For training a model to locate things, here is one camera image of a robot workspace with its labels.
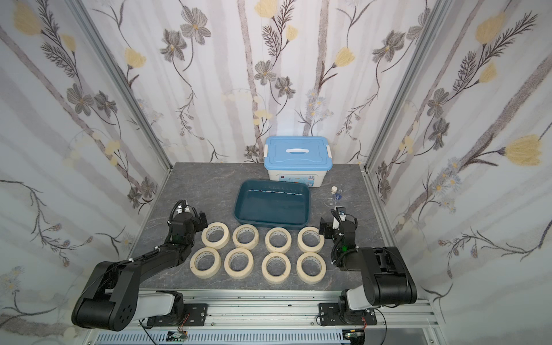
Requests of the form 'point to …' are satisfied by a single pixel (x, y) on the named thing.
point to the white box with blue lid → (298, 158)
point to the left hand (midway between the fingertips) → (191, 212)
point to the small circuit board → (173, 336)
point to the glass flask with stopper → (338, 193)
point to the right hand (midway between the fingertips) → (338, 215)
